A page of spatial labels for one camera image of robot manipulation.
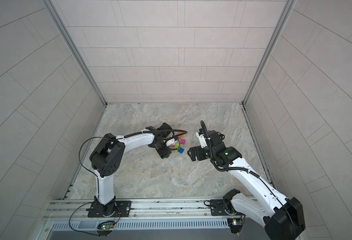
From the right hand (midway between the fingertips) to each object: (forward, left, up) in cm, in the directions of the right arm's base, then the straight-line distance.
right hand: (194, 151), depth 77 cm
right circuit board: (-30, -16, -14) cm, 37 cm away
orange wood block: (+10, +7, -1) cm, 13 cm away
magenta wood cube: (+14, +6, -13) cm, 20 cm away
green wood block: (+9, +9, -9) cm, 16 cm away
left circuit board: (-29, +41, -8) cm, 50 cm away
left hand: (+10, +15, -13) cm, 22 cm away
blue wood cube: (+8, +7, -12) cm, 16 cm away
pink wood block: (+6, +12, -4) cm, 15 cm away
